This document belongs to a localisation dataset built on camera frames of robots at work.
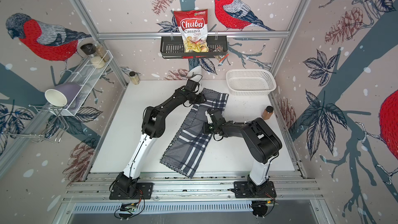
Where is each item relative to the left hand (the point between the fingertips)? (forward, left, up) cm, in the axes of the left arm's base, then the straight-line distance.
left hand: (207, 97), depth 106 cm
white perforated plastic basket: (+19, -35, -5) cm, 40 cm away
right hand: (-21, +3, -4) cm, 22 cm away
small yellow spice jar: (+19, +57, +1) cm, 60 cm away
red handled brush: (+26, -11, +11) cm, 30 cm away
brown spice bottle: (-15, -37, +3) cm, 40 cm away
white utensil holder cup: (+19, +9, +6) cm, 21 cm away
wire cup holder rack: (-37, +66, +32) cm, 82 cm away
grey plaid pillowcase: (-36, +12, -3) cm, 38 cm away
